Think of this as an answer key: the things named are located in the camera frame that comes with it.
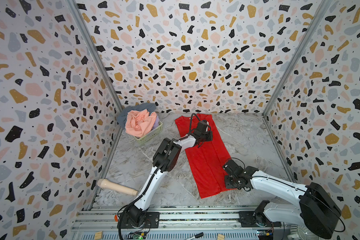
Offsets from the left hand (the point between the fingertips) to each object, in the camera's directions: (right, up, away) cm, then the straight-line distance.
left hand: (215, 133), depth 104 cm
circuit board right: (+18, -47, -33) cm, 60 cm away
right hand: (+2, -26, -19) cm, 32 cm away
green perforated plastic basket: (-42, +1, 0) cm, 42 cm away
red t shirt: (-6, -17, -8) cm, 20 cm away
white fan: (+29, -43, -37) cm, 64 cm away
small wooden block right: (-4, -46, -35) cm, 58 cm away
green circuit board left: (-41, -47, -34) cm, 71 cm away
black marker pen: (-15, -47, -35) cm, 60 cm away
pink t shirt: (-52, +7, -3) cm, 53 cm away
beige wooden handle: (-63, -28, -21) cm, 72 cm away
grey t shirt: (-48, +19, +9) cm, 53 cm away
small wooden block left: (-60, -45, -35) cm, 83 cm away
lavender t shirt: (-42, +8, +1) cm, 42 cm away
